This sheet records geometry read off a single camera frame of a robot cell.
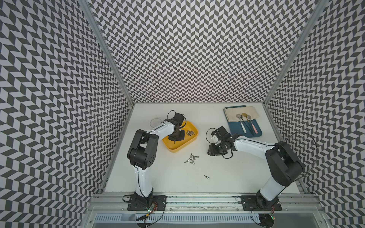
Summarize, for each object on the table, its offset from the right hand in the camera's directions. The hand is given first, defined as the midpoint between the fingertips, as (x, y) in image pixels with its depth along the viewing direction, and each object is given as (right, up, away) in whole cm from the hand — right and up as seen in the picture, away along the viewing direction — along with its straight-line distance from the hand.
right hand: (211, 154), depth 89 cm
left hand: (-21, +9, +8) cm, 24 cm away
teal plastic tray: (+29, +15, +14) cm, 36 cm away
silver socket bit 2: (-13, -1, 0) cm, 13 cm away
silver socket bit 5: (-4, -11, -6) cm, 14 cm away
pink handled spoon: (+33, +24, +20) cm, 45 cm away
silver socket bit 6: (-14, +13, +11) cm, 22 cm away
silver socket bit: (-9, -2, +1) cm, 10 cm away
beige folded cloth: (+18, +27, +19) cm, 38 cm away
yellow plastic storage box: (-14, +9, 0) cm, 17 cm away
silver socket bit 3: (-16, -3, -2) cm, 16 cm away
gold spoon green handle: (+31, +26, +23) cm, 46 cm away
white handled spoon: (+24, +25, +19) cm, 40 cm away
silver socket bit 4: (-12, -5, -1) cm, 13 cm away
